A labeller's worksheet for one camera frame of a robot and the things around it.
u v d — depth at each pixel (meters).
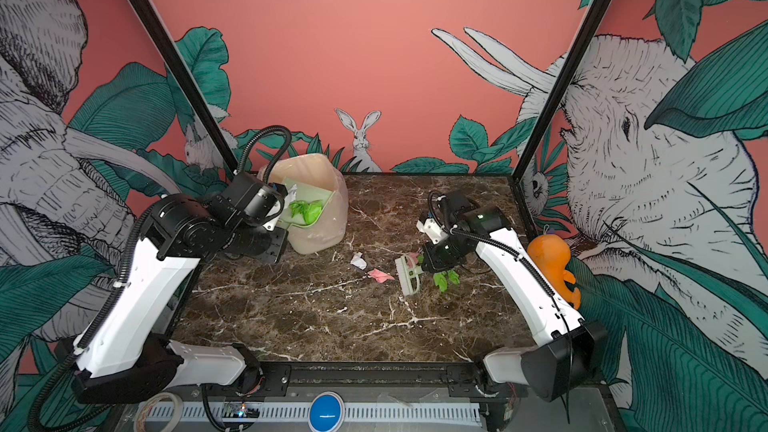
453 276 0.92
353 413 0.70
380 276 0.93
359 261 0.95
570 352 0.37
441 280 0.90
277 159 0.53
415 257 0.76
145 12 0.76
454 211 0.58
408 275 0.80
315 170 0.94
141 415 0.68
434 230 0.69
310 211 0.65
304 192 0.69
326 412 0.69
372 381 0.75
